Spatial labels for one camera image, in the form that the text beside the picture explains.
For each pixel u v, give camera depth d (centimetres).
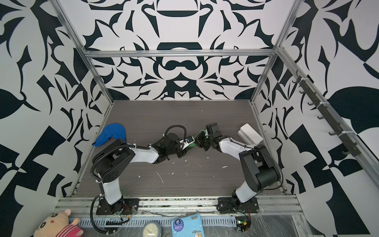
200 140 81
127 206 73
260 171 46
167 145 73
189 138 79
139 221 71
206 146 83
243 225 71
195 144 85
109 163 49
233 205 66
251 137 94
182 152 81
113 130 101
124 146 53
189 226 65
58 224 64
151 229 65
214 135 72
